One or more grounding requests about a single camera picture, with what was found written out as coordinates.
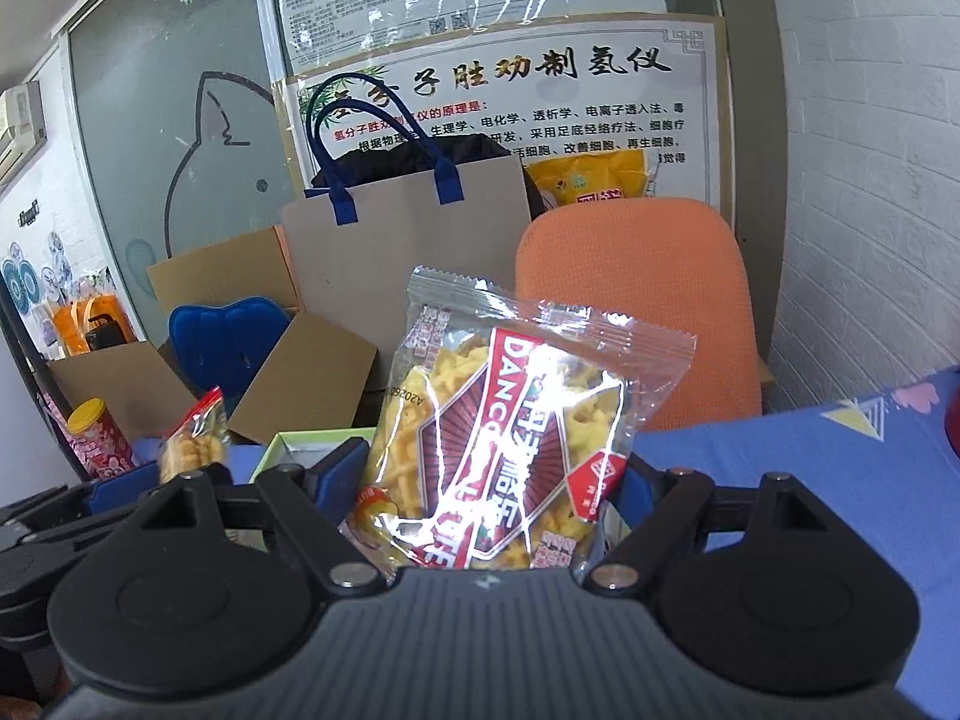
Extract frosted glass panel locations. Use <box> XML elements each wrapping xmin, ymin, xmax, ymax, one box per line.
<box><xmin>67</xmin><ymin>0</ymin><xmax>301</xmax><ymax>316</ymax></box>

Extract blue plastic seat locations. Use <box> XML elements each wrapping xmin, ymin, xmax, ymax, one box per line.
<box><xmin>168</xmin><ymin>298</ymin><xmax>295</xmax><ymax>395</ymax></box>

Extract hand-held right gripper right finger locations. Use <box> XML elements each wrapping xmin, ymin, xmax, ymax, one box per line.
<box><xmin>584</xmin><ymin>457</ymin><xmax>834</xmax><ymax>602</ymax></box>

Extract red-edged cracker packet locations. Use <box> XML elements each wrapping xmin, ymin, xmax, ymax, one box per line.
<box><xmin>156</xmin><ymin>386</ymin><xmax>230</xmax><ymax>485</ymax></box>

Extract wall poster large characters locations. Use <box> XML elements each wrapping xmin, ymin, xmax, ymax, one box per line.
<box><xmin>274</xmin><ymin>13</ymin><xmax>728</xmax><ymax>215</ymax></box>

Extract orange bag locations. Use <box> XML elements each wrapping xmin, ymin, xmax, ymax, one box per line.
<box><xmin>51</xmin><ymin>296</ymin><xmax>130</xmax><ymax>359</ymax></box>

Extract orange chair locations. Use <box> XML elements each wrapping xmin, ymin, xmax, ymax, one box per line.
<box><xmin>514</xmin><ymin>199</ymin><xmax>763</xmax><ymax>437</ymax></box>

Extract open cardboard box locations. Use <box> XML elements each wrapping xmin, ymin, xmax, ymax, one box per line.
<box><xmin>49</xmin><ymin>225</ymin><xmax>380</xmax><ymax>452</ymax></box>

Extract brown paper bag blue handles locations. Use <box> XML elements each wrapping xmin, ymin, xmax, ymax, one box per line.
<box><xmin>280</xmin><ymin>71</ymin><xmax>538</xmax><ymax>430</ymax></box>

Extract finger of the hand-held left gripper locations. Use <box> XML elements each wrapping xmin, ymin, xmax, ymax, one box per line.
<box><xmin>15</xmin><ymin>463</ymin><xmax>164</xmax><ymax>542</ymax></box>

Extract red thermos jug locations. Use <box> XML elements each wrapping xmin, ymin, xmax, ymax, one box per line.
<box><xmin>941</xmin><ymin>382</ymin><xmax>960</xmax><ymax>458</ymax></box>

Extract blue printed tablecloth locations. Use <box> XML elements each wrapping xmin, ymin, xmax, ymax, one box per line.
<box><xmin>221</xmin><ymin>367</ymin><xmax>960</xmax><ymax>720</ymax></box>

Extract clear chip packet red label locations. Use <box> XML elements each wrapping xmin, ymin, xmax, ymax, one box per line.
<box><xmin>352</xmin><ymin>265</ymin><xmax>698</xmax><ymax>572</ymax></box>

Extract red snack canister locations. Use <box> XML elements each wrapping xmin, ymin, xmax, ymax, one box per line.
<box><xmin>66</xmin><ymin>399</ymin><xmax>137</xmax><ymax>479</ymax></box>

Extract white air conditioner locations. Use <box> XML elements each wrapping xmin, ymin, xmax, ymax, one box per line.
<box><xmin>0</xmin><ymin>81</ymin><xmax>50</xmax><ymax>185</ymax></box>

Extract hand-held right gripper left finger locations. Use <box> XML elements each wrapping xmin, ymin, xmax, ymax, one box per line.
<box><xmin>112</xmin><ymin>438</ymin><xmax>385</xmax><ymax>602</ymax></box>

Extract yellow plastic bag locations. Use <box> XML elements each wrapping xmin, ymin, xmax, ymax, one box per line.
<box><xmin>525</xmin><ymin>150</ymin><xmax>655</xmax><ymax>205</ymax></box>

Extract blue white plate wall decals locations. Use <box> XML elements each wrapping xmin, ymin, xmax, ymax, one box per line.
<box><xmin>0</xmin><ymin>231</ymin><xmax>76</xmax><ymax>332</ymax></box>

